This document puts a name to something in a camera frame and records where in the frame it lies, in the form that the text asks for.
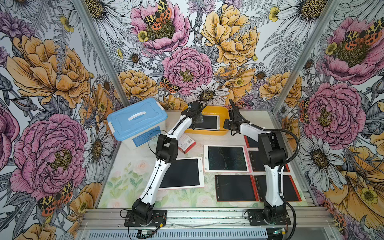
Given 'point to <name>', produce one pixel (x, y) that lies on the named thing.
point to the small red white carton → (186, 143)
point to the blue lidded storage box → (140, 125)
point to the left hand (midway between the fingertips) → (192, 122)
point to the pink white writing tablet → (223, 158)
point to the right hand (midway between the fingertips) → (227, 126)
